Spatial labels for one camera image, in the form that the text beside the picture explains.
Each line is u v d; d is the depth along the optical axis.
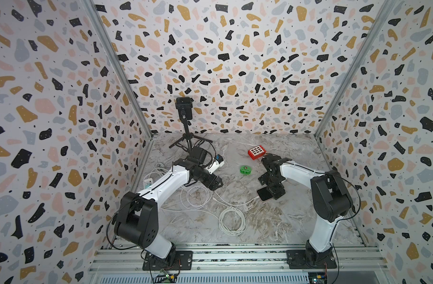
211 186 0.76
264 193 0.92
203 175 0.74
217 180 0.78
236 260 0.76
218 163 0.78
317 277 0.72
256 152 1.09
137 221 0.43
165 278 0.71
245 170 1.00
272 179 0.81
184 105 0.89
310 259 0.66
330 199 0.50
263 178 0.88
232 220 0.86
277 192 0.84
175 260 0.71
